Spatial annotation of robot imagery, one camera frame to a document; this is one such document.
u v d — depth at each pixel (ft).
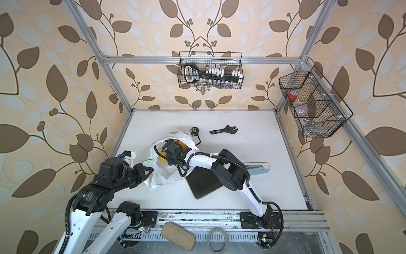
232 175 1.75
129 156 2.11
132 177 1.92
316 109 2.70
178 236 2.23
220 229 2.38
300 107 2.30
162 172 2.48
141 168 2.00
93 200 1.46
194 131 3.44
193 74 2.77
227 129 3.55
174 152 2.37
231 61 2.99
